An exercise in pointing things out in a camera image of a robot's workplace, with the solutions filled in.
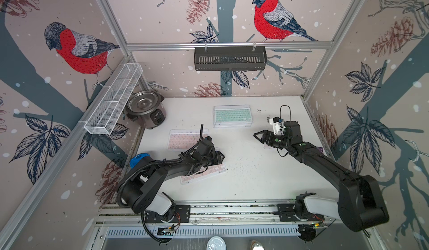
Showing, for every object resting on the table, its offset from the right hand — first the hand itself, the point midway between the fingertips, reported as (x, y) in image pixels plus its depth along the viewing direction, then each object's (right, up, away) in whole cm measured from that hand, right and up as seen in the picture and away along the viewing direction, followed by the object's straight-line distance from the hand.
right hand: (258, 134), depth 85 cm
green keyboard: (-11, +11, +25) cm, 29 cm away
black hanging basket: (-14, +45, +19) cm, 51 cm away
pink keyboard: (-42, -5, +13) cm, 45 cm away
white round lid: (-22, -39, -23) cm, 50 cm away
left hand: (-18, -12, +3) cm, 22 cm away
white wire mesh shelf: (-72, +18, -7) cm, 75 cm away
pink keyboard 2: (-25, -19, +1) cm, 31 cm away
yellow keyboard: (-13, +3, +19) cm, 23 cm away
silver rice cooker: (-66, +14, +14) cm, 69 cm away
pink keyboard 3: (+3, -5, -7) cm, 9 cm away
